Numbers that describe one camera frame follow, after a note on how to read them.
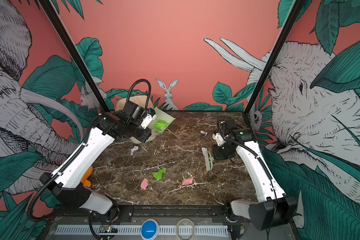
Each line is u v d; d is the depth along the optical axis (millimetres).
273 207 369
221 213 739
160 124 714
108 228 700
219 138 697
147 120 632
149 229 690
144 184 839
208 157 817
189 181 846
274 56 864
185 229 702
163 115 763
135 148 980
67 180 395
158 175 859
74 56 860
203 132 1076
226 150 602
